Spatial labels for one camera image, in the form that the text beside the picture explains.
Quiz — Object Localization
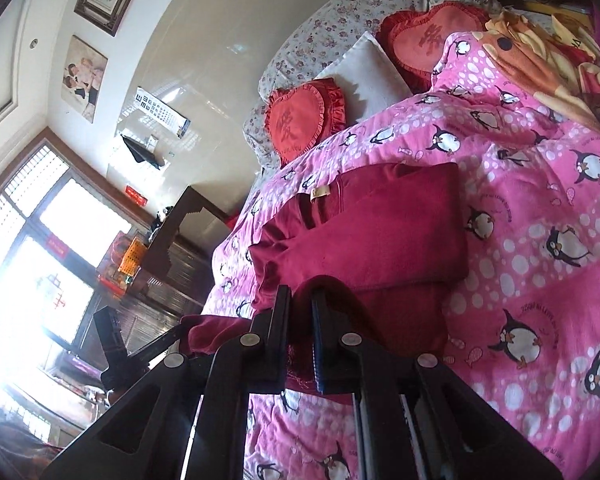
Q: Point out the dark cloth on wall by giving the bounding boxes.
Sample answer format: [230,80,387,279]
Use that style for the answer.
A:
[120,134,167,166]

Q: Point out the maroon knit sweater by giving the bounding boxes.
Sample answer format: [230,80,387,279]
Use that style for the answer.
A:
[185,162,471,396]

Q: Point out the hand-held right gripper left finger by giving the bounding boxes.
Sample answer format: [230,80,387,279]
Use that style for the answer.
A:
[40,285,293,480]

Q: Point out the orange gift box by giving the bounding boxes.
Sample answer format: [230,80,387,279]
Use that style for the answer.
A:
[97,232,148,293]

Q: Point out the large red heart cushion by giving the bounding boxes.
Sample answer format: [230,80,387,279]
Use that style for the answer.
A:
[377,2,488,93]

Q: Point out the window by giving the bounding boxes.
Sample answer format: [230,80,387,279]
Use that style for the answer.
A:
[0,130,146,361]

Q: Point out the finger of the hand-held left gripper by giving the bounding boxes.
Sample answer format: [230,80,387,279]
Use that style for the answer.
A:
[125,324,191,367]
[94,308,131,376]

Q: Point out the orange cartoon print blanket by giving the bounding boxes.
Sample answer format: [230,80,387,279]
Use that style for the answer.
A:
[472,10,600,126]

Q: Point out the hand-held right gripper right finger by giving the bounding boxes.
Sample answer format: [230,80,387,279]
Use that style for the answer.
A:
[310,290,563,480]

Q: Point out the eye chart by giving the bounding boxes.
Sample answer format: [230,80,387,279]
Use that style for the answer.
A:
[132,86,191,140]

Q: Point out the small red heart cushion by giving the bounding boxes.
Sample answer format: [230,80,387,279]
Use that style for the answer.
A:
[264,77,348,168]

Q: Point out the dark wooden bedside stand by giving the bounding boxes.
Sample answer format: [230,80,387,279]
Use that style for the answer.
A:
[142,186,231,281]

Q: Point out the pink penguin print blanket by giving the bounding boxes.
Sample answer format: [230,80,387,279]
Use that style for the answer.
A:
[202,30,600,480]

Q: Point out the dark wooden cabinet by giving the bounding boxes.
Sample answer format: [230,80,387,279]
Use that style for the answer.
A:
[75,240,216,361]

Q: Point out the wall poster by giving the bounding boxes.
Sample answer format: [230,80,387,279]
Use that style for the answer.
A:
[61,35,108,125]

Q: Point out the white pillow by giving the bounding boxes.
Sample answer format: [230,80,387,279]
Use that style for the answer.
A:
[312,30,413,123]

